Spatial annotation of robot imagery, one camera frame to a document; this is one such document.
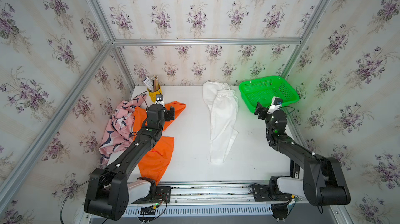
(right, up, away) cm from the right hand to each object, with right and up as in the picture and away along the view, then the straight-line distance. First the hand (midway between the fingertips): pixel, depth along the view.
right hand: (266, 103), depth 86 cm
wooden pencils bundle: (-68, +13, +18) cm, 72 cm away
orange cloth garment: (-62, -33, -4) cm, 70 cm away
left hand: (-56, -2, -2) cm, 56 cm away
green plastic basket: (+11, +9, +32) cm, 35 cm away
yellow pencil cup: (-71, +6, +22) cm, 75 cm away
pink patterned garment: (-84, -17, +3) cm, 86 cm away
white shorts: (-21, -2, +19) cm, 28 cm away
